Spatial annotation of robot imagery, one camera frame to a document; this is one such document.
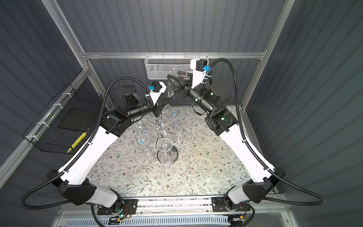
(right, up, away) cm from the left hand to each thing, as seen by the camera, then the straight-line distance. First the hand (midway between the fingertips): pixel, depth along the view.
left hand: (170, 96), depth 61 cm
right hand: (+2, +5, -10) cm, 11 cm away
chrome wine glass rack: (-6, -15, +7) cm, 17 cm away
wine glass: (-3, -21, +1) cm, 22 cm away
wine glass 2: (-13, -21, +2) cm, 24 cm away
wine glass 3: (+1, -7, +10) cm, 12 cm away
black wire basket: (-54, -6, +15) cm, 56 cm away
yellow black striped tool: (-47, -21, +7) cm, 52 cm away
